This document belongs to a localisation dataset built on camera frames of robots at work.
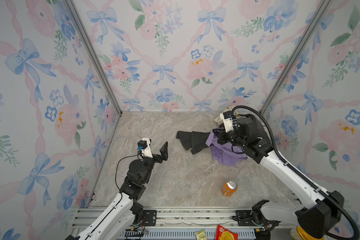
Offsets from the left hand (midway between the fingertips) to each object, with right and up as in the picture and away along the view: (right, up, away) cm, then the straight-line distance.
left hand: (159, 140), depth 73 cm
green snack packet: (+20, -43, -4) cm, 48 cm away
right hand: (+27, +6, +2) cm, 28 cm away
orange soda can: (+34, -23, 0) cm, 41 cm away
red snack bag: (+30, -43, -4) cm, 53 cm away
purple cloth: (+35, -8, +11) cm, 38 cm away
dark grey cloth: (+21, -2, +26) cm, 34 cm away
